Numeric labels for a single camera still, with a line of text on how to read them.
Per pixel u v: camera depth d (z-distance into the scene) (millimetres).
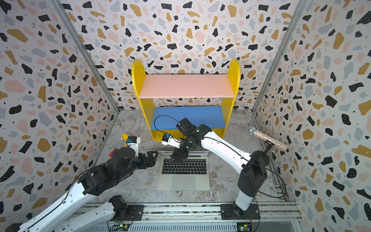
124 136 971
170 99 1207
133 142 598
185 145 648
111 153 952
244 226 715
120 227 716
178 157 657
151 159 617
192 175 864
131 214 724
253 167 453
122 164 496
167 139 655
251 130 815
